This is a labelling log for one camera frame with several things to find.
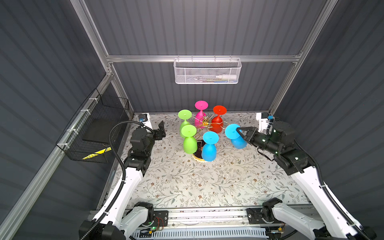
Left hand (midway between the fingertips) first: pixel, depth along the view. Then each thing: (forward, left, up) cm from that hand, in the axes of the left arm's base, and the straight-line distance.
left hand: (155, 122), depth 74 cm
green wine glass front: (-7, -17, -11) cm, 22 cm away
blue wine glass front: (-12, -27, -9) cm, 31 cm away
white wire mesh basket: (+53, -31, -2) cm, 61 cm away
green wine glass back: (+6, -15, -1) cm, 16 cm away
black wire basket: (-8, +31, -1) cm, 32 cm away
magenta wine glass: (+12, -24, 0) cm, 27 cm away
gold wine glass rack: (0, -26, -2) cm, 26 cm away
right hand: (-11, -39, +4) cm, 40 cm away
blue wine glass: (-11, -40, -4) cm, 42 cm away
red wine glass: (+7, -34, -12) cm, 36 cm away
